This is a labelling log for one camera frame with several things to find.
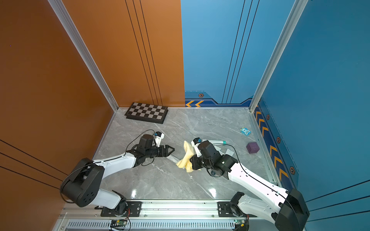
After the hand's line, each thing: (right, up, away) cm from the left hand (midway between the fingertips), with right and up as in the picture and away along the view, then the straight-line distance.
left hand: (171, 147), depth 89 cm
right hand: (+12, -4, -12) cm, 17 cm away
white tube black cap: (+1, -7, +1) cm, 7 cm away
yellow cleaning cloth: (+9, -5, -14) cm, 18 cm away
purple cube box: (+52, 0, +3) cm, 52 cm away
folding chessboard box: (-22, +23, +24) cm, 40 cm away
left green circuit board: (-23, -35, -16) cm, 45 cm away
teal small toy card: (+52, +9, +16) cm, 55 cm away
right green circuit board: (+37, -35, -16) cm, 53 cm away
